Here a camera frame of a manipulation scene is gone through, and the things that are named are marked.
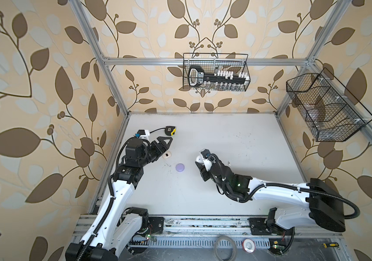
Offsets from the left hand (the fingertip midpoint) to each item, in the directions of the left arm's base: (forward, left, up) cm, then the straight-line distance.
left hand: (166, 141), depth 74 cm
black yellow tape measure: (+26, +4, -23) cm, 35 cm away
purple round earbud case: (0, -5, -26) cm, 27 cm away
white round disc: (-37, -37, -26) cm, 58 cm away
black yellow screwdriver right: (-36, -72, -24) cm, 85 cm away
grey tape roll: (-37, -23, -27) cm, 51 cm away
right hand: (-4, -16, -10) cm, 19 cm away
